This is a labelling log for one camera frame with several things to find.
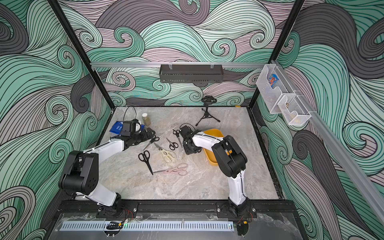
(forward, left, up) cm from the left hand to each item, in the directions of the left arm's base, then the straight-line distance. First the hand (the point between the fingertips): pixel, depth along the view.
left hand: (149, 132), depth 93 cm
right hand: (-7, -29, -9) cm, 31 cm away
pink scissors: (-21, -20, -9) cm, 30 cm away
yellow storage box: (-12, -38, -5) cm, 40 cm away
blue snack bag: (+8, +26, -6) cm, 28 cm away
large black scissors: (-12, +2, -9) cm, 16 cm away
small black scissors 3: (+6, -17, -9) cm, 20 cm away
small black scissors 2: (-4, -14, -9) cm, 17 cm away
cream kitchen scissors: (-12, -12, -9) cm, 19 cm away
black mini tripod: (+14, -37, +16) cm, 42 cm away
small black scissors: (0, -1, -9) cm, 9 cm away
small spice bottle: (+13, +5, -3) cm, 14 cm away
